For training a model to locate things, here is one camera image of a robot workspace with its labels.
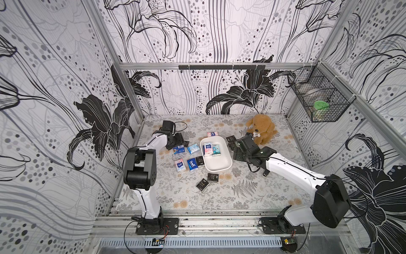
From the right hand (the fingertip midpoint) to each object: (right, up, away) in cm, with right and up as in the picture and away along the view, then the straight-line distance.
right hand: (240, 152), depth 87 cm
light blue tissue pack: (-28, 0, +11) cm, 30 cm away
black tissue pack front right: (-15, -14, 0) cm, 21 cm away
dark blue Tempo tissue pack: (-27, -8, +4) cm, 29 cm away
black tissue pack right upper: (-3, +7, +17) cm, 18 cm away
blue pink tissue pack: (-18, +1, +7) cm, 19 cm away
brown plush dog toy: (+14, +13, +4) cm, 20 cm away
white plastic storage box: (-11, -8, +6) cm, 15 cm away
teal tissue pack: (-13, 0, +11) cm, 17 cm away
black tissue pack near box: (-23, -6, +6) cm, 25 cm away
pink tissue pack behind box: (-18, +9, +19) cm, 27 cm away
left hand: (-36, +4, +12) cm, 38 cm away
